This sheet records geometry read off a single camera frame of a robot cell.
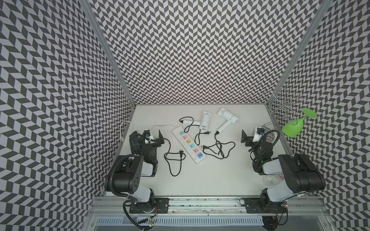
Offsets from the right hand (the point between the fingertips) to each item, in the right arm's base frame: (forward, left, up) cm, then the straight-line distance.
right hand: (250, 131), depth 90 cm
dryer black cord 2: (-6, +28, -10) cm, 30 cm away
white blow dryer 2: (+14, +8, -4) cm, 17 cm away
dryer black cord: (+5, +26, -8) cm, 28 cm away
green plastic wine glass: (-6, -18, +11) cm, 22 cm away
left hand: (0, +62, +1) cm, 62 cm away
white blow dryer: (+11, +28, -6) cm, 31 cm away
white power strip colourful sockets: (-1, +41, -7) cm, 42 cm away
